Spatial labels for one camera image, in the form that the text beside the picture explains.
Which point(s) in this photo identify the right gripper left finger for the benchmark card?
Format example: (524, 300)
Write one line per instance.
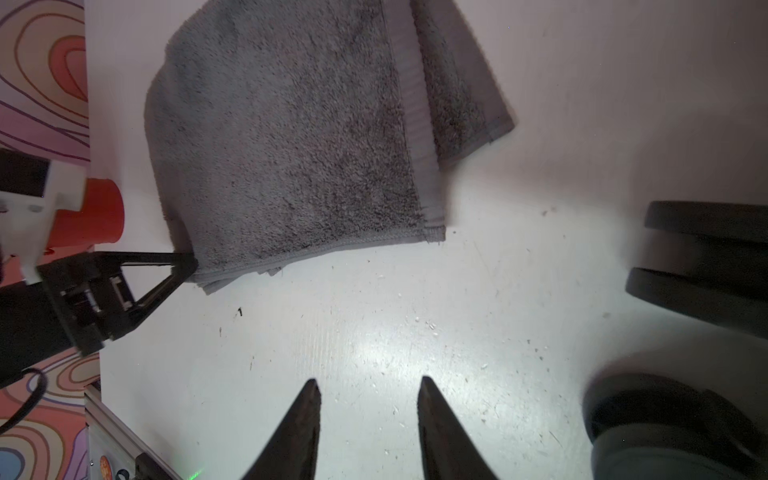
(291, 452)

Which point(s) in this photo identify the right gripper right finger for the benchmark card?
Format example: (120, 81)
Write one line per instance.
(447, 451)

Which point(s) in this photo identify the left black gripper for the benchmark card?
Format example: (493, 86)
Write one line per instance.
(93, 301)

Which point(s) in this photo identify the grey towel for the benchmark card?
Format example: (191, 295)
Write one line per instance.
(279, 131)

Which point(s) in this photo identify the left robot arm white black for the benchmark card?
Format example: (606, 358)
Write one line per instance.
(33, 190)

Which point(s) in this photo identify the red pen cup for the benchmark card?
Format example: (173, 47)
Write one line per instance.
(101, 219)

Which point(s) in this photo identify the black open suitcase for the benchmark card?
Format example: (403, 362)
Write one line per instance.
(695, 408)

